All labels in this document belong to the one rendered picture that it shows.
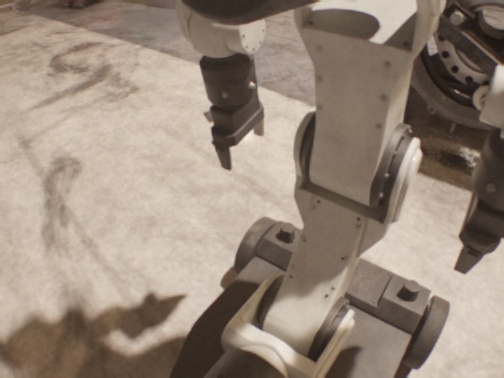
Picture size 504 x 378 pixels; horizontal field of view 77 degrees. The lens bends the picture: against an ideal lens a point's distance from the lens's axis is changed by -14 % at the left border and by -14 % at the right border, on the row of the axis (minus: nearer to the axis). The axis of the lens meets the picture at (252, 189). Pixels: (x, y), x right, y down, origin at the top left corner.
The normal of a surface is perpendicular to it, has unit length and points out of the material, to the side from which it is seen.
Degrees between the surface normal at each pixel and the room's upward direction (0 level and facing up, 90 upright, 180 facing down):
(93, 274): 0
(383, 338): 0
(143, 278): 0
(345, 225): 60
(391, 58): 100
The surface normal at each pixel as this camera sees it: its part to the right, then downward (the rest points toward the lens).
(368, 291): -0.01, -0.77
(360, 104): -0.57, 0.65
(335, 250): -0.51, 0.07
